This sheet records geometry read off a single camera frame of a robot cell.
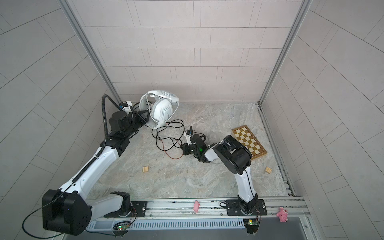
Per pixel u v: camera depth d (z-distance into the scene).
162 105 0.60
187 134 0.85
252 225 0.68
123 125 0.57
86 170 0.44
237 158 0.51
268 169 0.82
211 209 0.72
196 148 0.76
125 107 0.66
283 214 0.68
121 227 0.64
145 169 0.83
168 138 0.96
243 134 0.96
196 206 0.71
